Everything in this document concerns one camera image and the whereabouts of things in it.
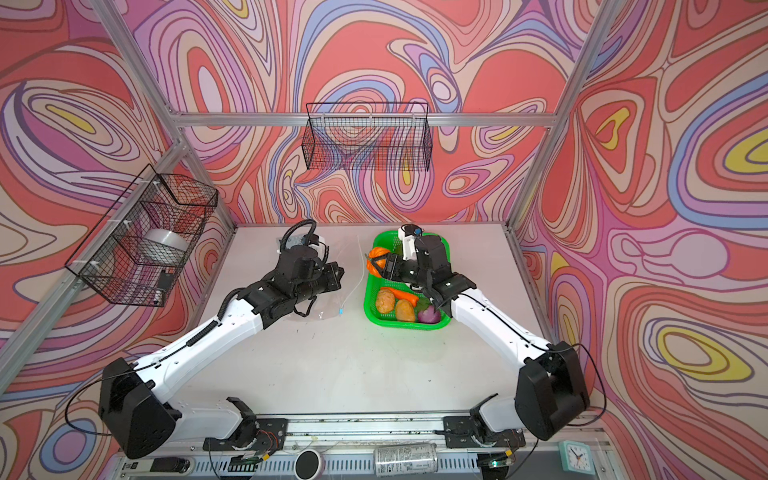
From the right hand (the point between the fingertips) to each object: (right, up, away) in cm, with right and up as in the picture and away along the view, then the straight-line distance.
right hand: (380, 268), depth 79 cm
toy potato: (+1, -11, +14) cm, 18 cm away
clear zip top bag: (-9, +5, +2) cm, 11 cm away
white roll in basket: (-52, +6, -9) cm, 53 cm away
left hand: (-8, 0, -2) cm, 8 cm away
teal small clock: (+46, -44, -10) cm, 65 cm away
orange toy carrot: (+7, -10, +16) cm, 20 cm away
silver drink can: (+6, -43, -13) cm, 45 cm away
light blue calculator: (-33, +9, +33) cm, 47 cm away
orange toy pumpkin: (-1, +4, -2) cm, 5 cm away
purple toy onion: (+15, -15, +9) cm, 23 cm away
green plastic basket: (+3, +9, +25) cm, 27 cm away
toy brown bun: (+7, -14, +10) cm, 18 cm away
